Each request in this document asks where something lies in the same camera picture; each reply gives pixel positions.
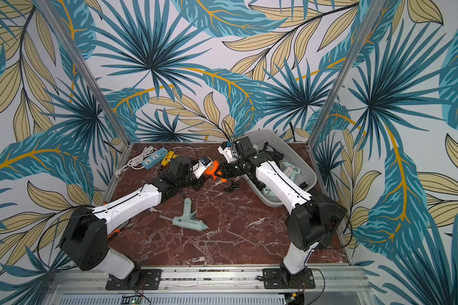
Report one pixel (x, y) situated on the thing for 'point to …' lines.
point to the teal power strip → (152, 159)
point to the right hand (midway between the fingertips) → (218, 172)
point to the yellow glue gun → (168, 158)
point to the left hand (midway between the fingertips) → (206, 174)
